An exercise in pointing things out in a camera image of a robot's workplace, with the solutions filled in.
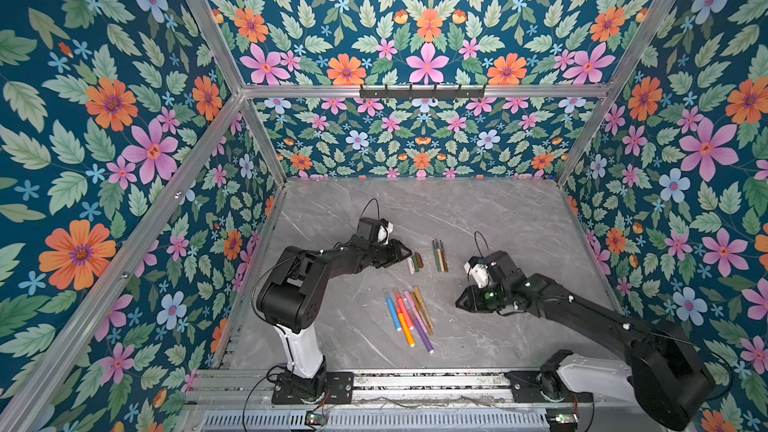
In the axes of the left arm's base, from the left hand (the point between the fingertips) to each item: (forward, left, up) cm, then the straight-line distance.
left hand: (413, 248), depth 92 cm
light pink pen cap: (-2, +1, -7) cm, 7 cm away
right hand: (-17, -12, -1) cm, 21 cm away
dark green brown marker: (+2, -8, -7) cm, 11 cm away
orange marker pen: (-23, +4, -6) cm, 24 cm away
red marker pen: (-17, +4, -7) cm, 18 cm away
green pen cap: (-2, -1, -7) cm, 7 cm away
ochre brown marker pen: (-16, -1, -6) cm, 17 cm away
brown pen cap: (-1, -2, -7) cm, 7 cm away
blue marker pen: (-18, +7, -7) cm, 20 cm away
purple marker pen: (-24, -1, -7) cm, 25 cm away
